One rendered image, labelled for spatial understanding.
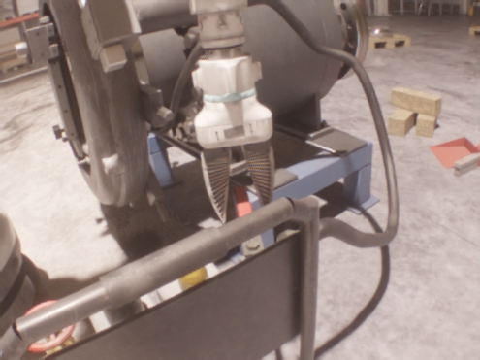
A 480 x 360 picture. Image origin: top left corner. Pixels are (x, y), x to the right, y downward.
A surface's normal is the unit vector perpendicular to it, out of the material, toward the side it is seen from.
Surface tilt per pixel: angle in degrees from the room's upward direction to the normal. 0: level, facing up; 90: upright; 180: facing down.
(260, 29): 74
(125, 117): 96
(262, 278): 90
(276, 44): 85
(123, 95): 89
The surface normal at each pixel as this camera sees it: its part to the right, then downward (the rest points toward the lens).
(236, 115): 0.17, 0.55
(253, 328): 0.58, 0.33
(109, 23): 0.49, -0.03
